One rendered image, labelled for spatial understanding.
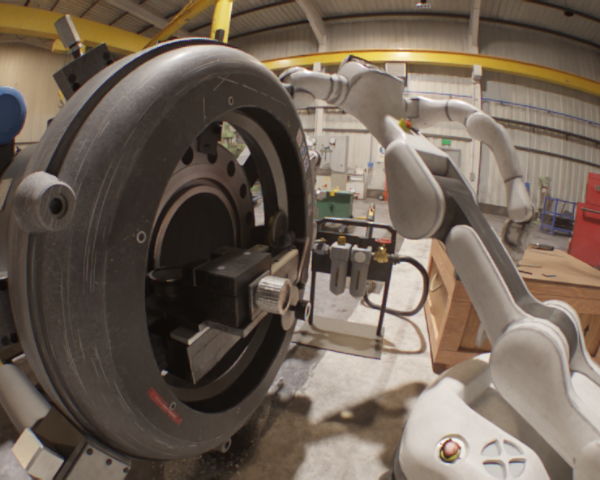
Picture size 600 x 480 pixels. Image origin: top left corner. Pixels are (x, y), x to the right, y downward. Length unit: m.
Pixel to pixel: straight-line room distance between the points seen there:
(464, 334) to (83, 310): 1.23
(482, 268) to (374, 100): 0.54
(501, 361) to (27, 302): 0.66
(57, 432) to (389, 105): 0.96
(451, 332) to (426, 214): 0.70
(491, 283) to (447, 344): 0.69
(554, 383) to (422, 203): 0.45
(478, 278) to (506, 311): 0.09
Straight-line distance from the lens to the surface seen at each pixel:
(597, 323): 1.61
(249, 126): 0.57
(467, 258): 0.63
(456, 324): 1.23
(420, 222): 0.65
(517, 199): 0.85
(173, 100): 0.31
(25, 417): 0.48
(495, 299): 0.61
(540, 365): 0.56
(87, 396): 0.31
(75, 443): 0.37
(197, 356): 0.37
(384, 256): 1.27
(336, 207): 3.81
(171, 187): 0.49
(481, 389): 0.79
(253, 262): 0.35
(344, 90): 0.89
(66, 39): 0.41
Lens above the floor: 0.76
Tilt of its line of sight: 13 degrees down
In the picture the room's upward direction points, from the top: 3 degrees clockwise
